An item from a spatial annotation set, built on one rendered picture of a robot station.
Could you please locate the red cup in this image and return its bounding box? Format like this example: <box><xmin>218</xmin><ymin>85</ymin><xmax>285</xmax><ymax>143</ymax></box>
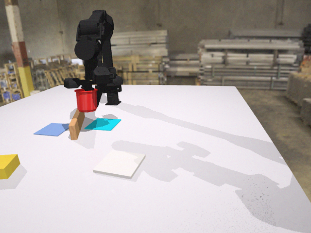
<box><xmin>74</xmin><ymin>89</ymin><xmax>98</xmax><ymax>112</ymax></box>

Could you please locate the yellow block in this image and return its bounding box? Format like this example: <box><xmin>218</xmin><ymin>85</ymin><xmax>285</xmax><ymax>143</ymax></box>
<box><xmin>0</xmin><ymin>154</ymin><xmax>20</xmax><ymax>180</ymax></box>

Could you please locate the white flat square pad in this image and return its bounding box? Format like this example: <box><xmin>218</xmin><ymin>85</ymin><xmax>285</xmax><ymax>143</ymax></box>
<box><xmin>93</xmin><ymin>150</ymin><xmax>146</xmax><ymax>179</ymax></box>

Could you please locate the wooden plank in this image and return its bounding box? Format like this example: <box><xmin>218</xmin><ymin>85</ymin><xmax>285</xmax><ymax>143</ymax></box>
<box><xmin>69</xmin><ymin>109</ymin><xmax>85</xmax><ymax>140</ymax></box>

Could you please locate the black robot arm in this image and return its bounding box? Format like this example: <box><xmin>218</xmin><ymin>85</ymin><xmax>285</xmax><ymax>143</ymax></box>
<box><xmin>74</xmin><ymin>10</ymin><xmax>122</xmax><ymax>105</ymax></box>

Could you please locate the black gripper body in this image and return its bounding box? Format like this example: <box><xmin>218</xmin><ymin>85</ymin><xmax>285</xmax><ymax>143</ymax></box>
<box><xmin>64</xmin><ymin>60</ymin><xmax>123</xmax><ymax>89</ymax></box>

